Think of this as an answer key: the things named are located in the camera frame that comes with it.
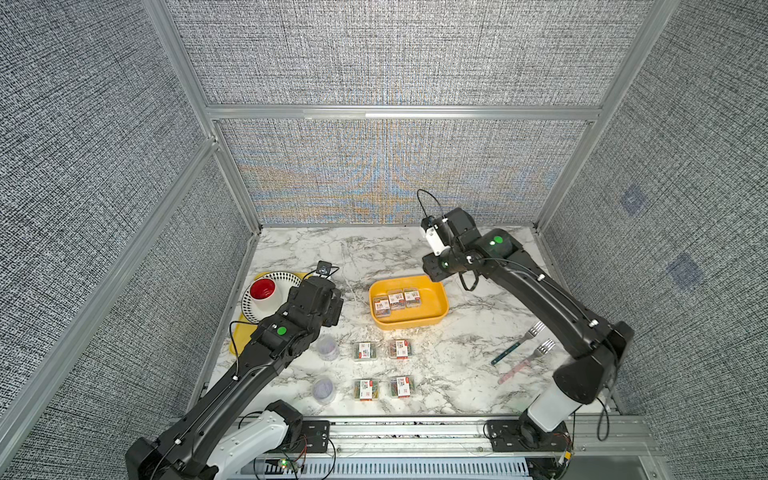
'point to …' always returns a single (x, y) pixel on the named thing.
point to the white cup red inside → (265, 295)
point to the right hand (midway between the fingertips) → (434, 255)
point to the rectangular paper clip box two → (366, 390)
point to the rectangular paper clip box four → (382, 307)
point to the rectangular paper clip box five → (400, 349)
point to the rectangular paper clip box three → (402, 387)
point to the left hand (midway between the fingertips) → (323, 292)
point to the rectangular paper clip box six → (396, 299)
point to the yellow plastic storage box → (434, 309)
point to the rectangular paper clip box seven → (412, 297)
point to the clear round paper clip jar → (327, 347)
